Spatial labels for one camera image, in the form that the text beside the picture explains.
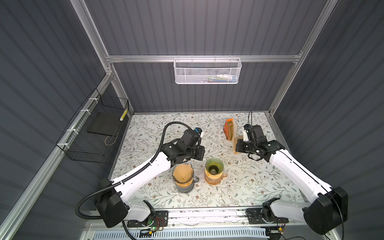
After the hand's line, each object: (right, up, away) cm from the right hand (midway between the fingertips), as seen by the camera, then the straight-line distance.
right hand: (238, 145), depth 82 cm
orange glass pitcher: (-13, -18, -1) cm, 23 cm away
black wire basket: (-76, +7, -9) cm, 76 cm away
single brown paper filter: (-30, -13, -6) cm, 34 cm away
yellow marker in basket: (-63, +17, -1) cm, 66 cm away
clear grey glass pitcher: (-29, -24, -2) cm, 38 cm away
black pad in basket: (-70, +12, -5) cm, 71 cm away
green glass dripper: (-13, -11, -1) cm, 17 cm away
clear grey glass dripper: (-33, -15, -11) cm, 38 cm away
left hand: (-19, -2, -6) cm, 20 cm away
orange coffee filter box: (0, +9, +19) cm, 21 cm away
